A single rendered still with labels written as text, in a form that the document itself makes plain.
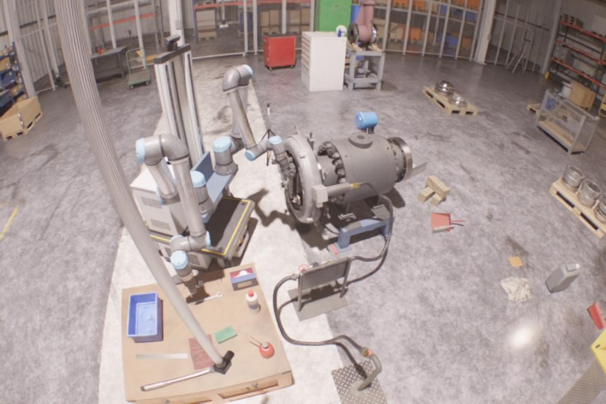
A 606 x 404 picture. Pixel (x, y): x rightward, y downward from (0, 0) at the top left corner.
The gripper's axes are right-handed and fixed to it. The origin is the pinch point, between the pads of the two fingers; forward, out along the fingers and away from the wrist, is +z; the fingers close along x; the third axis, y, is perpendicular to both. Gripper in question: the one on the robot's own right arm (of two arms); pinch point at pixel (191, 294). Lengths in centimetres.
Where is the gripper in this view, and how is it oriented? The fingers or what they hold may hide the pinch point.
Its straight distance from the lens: 186.9
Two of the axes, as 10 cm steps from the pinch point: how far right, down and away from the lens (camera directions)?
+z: -0.3, 8.0, 6.0
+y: 9.0, -2.5, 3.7
